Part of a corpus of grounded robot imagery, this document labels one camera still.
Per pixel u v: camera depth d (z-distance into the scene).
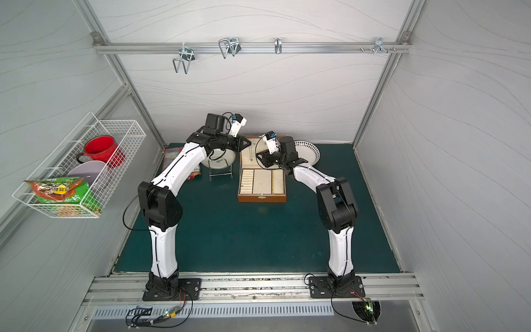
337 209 0.54
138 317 0.69
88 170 0.63
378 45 0.77
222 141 0.77
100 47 0.77
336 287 0.65
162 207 0.52
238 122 0.79
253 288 0.75
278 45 0.72
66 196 0.54
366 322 0.68
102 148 0.67
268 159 0.85
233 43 0.76
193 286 0.74
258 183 0.98
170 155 1.10
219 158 0.80
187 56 0.78
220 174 1.08
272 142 0.84
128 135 0.71
